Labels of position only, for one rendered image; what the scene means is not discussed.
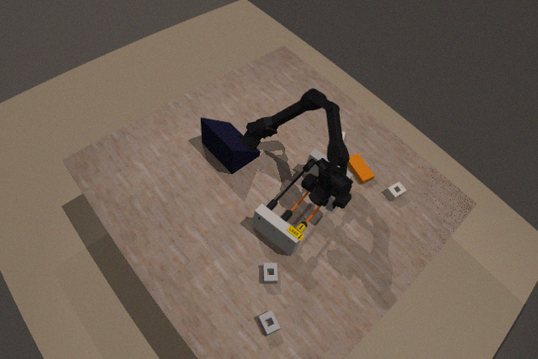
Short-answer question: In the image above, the orange rectangular block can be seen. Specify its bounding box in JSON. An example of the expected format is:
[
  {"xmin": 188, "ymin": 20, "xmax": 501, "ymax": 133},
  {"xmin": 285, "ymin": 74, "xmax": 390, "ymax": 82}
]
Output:
[{"xmin": 347, "ymin": 153, "xmax": 375, "ymax": 185}]

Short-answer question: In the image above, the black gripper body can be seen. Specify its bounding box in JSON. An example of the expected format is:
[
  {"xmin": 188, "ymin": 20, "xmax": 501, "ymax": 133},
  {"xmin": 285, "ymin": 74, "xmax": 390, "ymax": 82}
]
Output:
[{"xmin": 301, "ymin": 173, "xmax": 351, "ymax": 209}]

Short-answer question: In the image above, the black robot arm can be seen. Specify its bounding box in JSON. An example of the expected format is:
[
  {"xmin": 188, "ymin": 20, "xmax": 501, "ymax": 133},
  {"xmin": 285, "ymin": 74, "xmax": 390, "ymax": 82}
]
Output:
[{"xmin": 239, "ymin": 88, "xmax": 353, "ymax": 207}]

